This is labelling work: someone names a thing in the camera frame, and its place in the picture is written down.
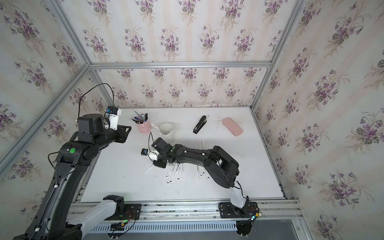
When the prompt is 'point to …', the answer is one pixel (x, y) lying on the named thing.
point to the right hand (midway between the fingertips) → (156, 158)
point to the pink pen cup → (145, 127)
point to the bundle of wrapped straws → (160, 131)
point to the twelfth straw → (148, 169)
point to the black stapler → (200, 125)
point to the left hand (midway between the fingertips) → (129, 127)
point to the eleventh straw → (184, 173)
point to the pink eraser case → (232, 126)
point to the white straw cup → (167, 131)
